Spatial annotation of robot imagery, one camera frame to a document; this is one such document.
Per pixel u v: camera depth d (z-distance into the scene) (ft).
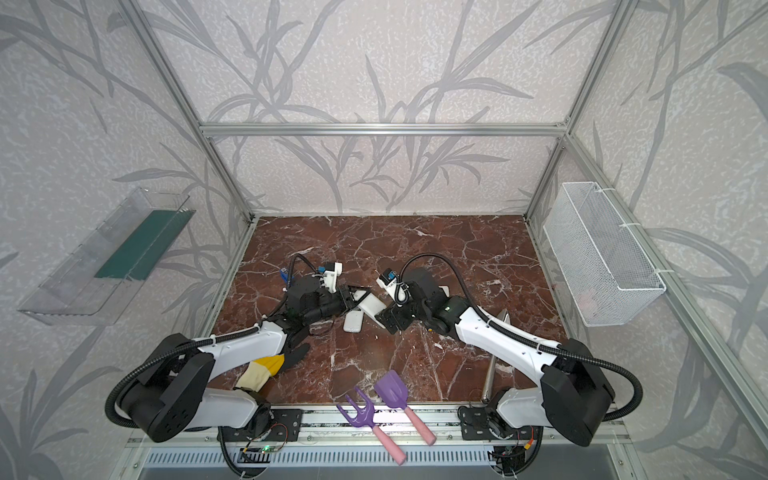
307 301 2.20
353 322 3.01
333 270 2.59
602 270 2.06
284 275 3.32
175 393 1.39
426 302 2.00
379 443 2.35
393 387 2.59
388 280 2.30
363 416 2.48
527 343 1.51
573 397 1.34
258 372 2.54
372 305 2.70
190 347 1.52
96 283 2.12
